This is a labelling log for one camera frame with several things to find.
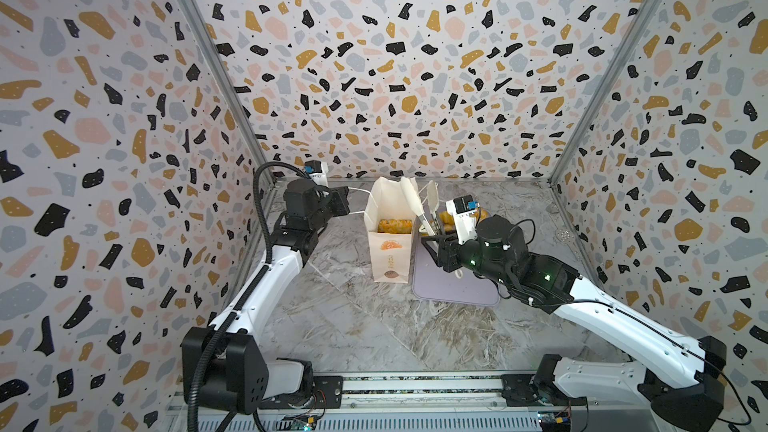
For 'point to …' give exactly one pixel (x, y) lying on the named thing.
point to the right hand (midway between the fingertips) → (424, 234)
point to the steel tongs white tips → (433, 200)
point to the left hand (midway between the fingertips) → (348, 182)
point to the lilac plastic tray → (458, 286)
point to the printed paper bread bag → (390, 252)
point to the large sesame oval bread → (395, 226)
